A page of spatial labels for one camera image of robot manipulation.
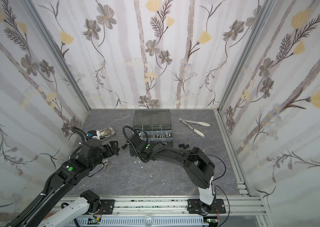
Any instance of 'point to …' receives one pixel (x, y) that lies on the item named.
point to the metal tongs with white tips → (197, 131)
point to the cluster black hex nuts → (185, 147)
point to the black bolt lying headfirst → (124, 146)
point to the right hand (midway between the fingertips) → (129, 143)
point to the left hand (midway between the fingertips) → (110, 141)
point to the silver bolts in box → (157, 136)
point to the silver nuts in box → (166, 135)
